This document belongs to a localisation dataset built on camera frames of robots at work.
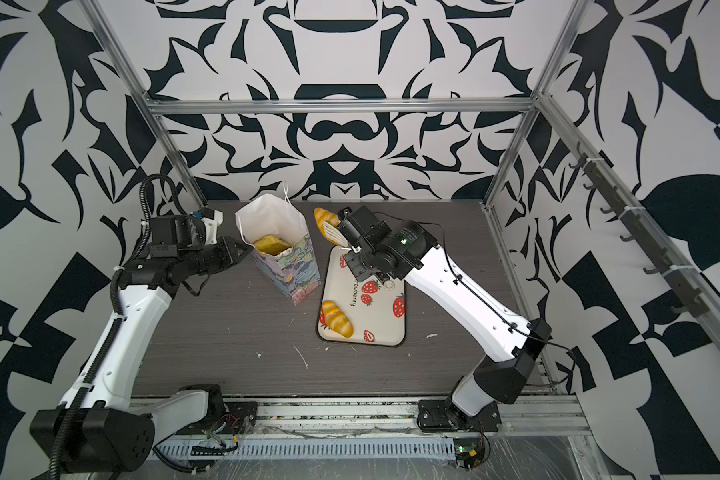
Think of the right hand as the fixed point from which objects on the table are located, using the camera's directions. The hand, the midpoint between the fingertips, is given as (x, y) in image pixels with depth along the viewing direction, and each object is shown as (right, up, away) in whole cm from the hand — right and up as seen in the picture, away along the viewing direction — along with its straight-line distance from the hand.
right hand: (361, 255), depth 70 cm
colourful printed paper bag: (-18, -6, +14) cm, 24 cm away
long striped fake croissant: (-10, +10, +7) cm, 16 cm away
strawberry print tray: (+5, -18, +22) cm, 29 cm away
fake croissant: (-7, -20, +17) cm, 27 cm away
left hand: (-27, +3, +4) cm, 28 cm away
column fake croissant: (-28, +2, +23) cm, 36 cm away
